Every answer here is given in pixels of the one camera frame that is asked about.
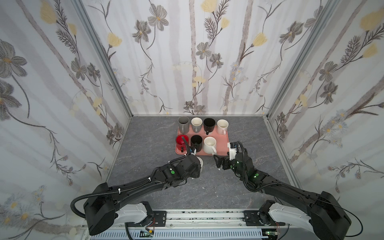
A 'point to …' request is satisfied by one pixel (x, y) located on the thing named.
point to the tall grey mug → (183, 122)
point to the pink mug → (222, 126)
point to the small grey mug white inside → (196, 123)
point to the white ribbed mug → (209, 145)
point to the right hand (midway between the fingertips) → (218, 151)
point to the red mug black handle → (180, 143)
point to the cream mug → (201, 163)
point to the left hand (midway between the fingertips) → (194, 163)
